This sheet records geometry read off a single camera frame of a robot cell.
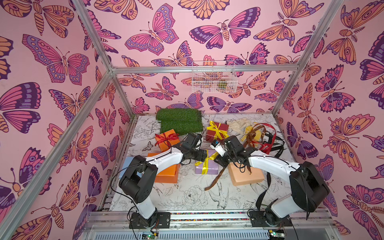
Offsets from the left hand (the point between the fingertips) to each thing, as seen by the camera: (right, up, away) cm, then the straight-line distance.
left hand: (203, 153), depth 91 cm
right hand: (+8, -1, -3) cm, 9 cm away
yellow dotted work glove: (+34, +14, +19) cm, 42 cm away
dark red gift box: (+9, +13, +9) cm, 18 cm away
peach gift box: (+21, -10, -7) cm, 24 cm away
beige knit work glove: (+28, +17, +22) cm, 39 cm away
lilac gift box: (+3, -7, -6) cm, 9 cm away
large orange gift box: (-18, -10, -12) cm, 24 cm away
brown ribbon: (+37, +10, +15) cm, 41 cm away
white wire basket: (+7, +48, +4) cm, 49 cm away
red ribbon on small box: (-21, +10, +6) cm, 24 cm away
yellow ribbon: (+1, -4, -5) cm, 7 cm away
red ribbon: (+43, +3, +9) cm, 44 cm away
